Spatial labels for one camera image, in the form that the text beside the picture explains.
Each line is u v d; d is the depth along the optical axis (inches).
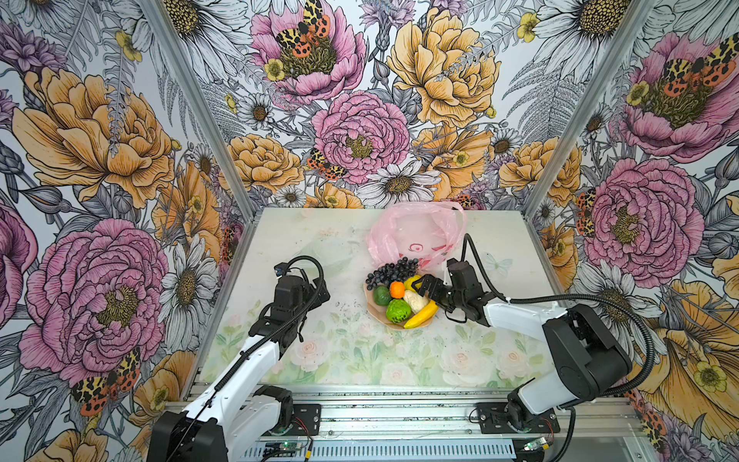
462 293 28.4
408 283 36.1
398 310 33.6
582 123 36.7
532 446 28.2
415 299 34.8
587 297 19.3
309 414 29.7
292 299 25.2
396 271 36.8
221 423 16.4
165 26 28.8
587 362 17.7
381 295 35.3
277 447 28.1
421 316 33.6
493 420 29.1
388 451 44.0
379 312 35.8
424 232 46.7
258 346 21.2
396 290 34.9
